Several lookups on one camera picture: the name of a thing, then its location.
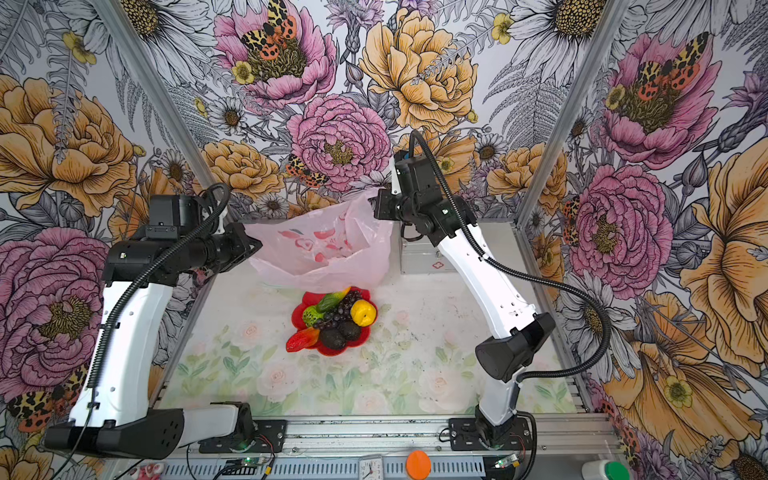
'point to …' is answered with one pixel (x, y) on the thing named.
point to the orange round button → (418, 465)
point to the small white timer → (371, 467)
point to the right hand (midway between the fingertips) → (378, 210)
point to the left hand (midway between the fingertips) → (262, 254)
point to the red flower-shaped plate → (312, 299)
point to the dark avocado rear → (350, 330)
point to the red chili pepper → (303, 339)
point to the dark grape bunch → (341, 311)
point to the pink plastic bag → (340, 247)
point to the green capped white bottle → (605, 470)
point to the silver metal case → (421, 257)
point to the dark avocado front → (333, 339)
